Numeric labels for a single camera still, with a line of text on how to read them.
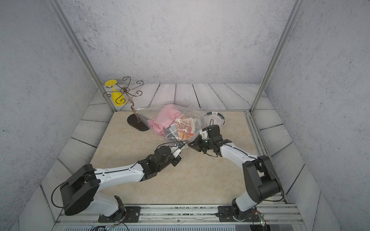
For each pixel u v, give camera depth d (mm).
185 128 950
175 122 1005
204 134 840
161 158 616
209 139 743
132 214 724
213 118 1136
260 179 444
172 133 955
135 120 1111
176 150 697
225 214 724
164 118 1038
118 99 847
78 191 424
